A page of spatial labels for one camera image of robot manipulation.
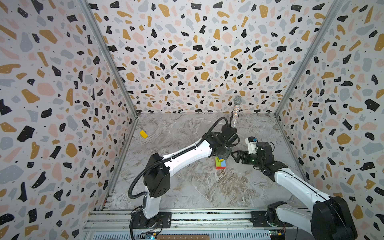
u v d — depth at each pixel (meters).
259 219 0.73
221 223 0.73
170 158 0.47
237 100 0.86
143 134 1.06
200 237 0.68
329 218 0.40
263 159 0.66
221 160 0.91
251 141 0.77
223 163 0.90
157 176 0.46
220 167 0.91
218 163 0.90
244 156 0.75
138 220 0.69
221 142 0.57
